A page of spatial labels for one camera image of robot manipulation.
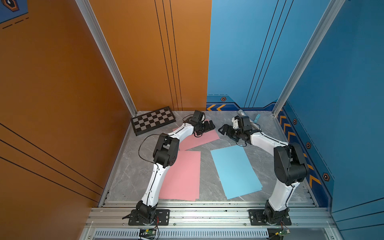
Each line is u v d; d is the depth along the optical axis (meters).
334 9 0.70
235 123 0.88
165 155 0.64
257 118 1.10
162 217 0.74
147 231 0.71
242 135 0.75
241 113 1.16
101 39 0.80
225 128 0.87
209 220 0.73
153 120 1.12
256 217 0.72
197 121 0.87
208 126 0.95
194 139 0.89
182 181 0.85
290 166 0.50
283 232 0.69
